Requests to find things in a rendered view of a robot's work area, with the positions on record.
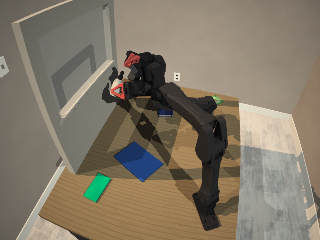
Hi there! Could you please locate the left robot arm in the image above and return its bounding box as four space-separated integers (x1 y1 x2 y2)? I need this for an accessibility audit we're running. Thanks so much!
130 62 228 231

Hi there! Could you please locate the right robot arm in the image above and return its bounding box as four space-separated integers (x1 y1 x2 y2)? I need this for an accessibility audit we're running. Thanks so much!
128 52 218 115

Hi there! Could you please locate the dark blue book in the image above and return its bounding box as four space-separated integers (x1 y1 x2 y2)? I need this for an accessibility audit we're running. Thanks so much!
158 109 174 117

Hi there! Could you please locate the green flat rectangular block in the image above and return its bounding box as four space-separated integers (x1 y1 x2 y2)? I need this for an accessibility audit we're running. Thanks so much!
84 173 111 203

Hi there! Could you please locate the blue flat rectangular pad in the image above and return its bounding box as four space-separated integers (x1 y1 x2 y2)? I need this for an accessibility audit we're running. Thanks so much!
114 142 164 182

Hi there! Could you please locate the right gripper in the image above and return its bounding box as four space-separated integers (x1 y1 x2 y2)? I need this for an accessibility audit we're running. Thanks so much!
124 51 149 69

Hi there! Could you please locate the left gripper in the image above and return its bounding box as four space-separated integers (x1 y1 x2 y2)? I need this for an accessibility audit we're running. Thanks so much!
111 82 147 100

